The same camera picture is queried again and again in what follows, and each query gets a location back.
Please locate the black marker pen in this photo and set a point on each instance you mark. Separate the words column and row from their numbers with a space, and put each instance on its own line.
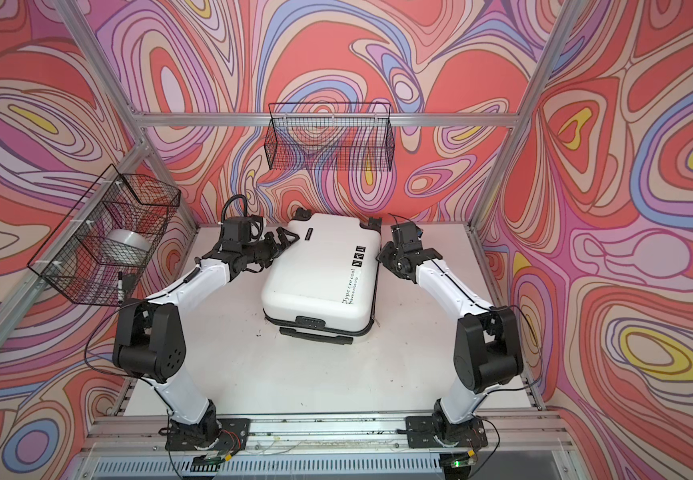
column 122, row 292

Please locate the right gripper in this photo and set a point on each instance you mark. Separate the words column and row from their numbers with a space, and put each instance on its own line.
column 382, row 254

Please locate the wall wire basket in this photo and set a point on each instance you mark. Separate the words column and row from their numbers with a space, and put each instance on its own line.
column 330, row 136
column 100, row 253

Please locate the back wall wire basket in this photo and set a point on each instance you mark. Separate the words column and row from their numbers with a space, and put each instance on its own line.
column 330, row 136

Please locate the black suitcase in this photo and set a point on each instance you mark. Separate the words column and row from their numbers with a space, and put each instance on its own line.
column 323, row 287

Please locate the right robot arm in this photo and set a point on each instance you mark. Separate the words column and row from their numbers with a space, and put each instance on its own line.
column 486, row 352

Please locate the left wall wire basket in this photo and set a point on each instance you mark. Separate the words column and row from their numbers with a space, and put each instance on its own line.
column 100, row 253

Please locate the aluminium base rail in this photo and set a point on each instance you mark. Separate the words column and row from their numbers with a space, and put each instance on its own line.
column 509, row 444

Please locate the white tape roll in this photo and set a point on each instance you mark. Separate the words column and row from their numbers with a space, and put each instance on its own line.
column 125, row 248

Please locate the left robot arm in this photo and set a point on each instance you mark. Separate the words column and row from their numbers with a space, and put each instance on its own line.
column 150, row 344

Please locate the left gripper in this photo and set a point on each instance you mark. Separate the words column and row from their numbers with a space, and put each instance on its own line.
column 268, row 238

